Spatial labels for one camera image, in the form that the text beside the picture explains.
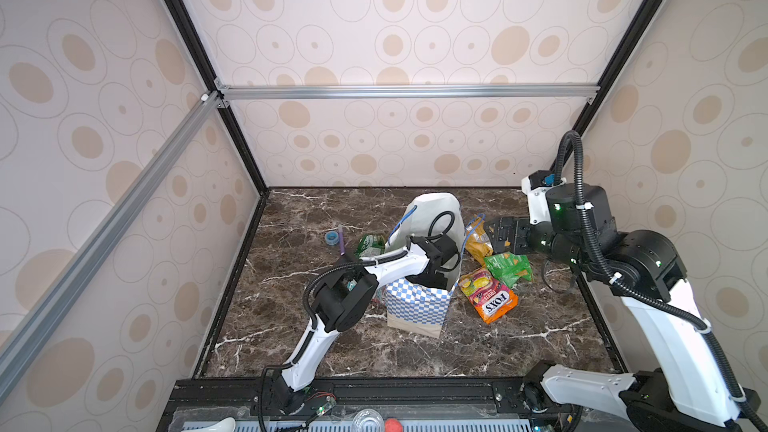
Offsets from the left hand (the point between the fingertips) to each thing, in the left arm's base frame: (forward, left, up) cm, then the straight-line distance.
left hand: (439, 290), depth 90 cm
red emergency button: (-34, +14, +3) cm, 36 cm away
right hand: (-2, -9, +36) cm, 37 cm away
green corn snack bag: (+6, -21, +3) cm, 23 cm away
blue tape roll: (+19, +35, -1) cm, 40 cm away
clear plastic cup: (-33, +20, 0) cm, 38 cm away
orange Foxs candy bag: (-2, -15, +1) cm, 15 cm away
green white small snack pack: (+14, +21, +2) cm, 26 cm away
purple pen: (+19, +32, -2) cm, 37 cm away
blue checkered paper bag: (-12, +9, +16) cm, 22 cm away
